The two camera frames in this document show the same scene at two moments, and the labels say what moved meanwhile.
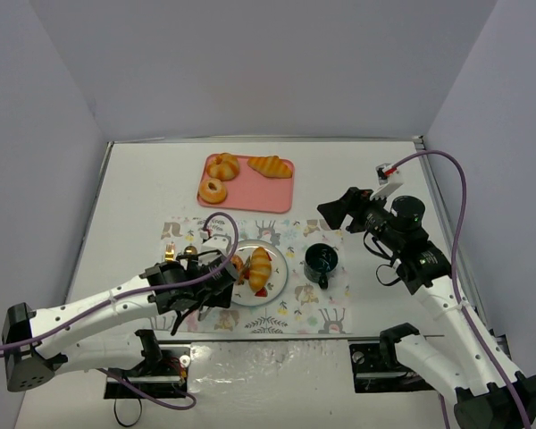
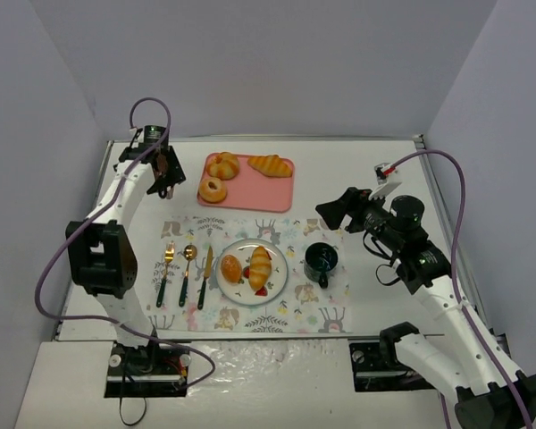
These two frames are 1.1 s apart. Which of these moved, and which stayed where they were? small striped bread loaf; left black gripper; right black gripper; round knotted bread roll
Moved: left black gripper
Stayed: round knotted bread roll; small striped bread loaf; right black gripper
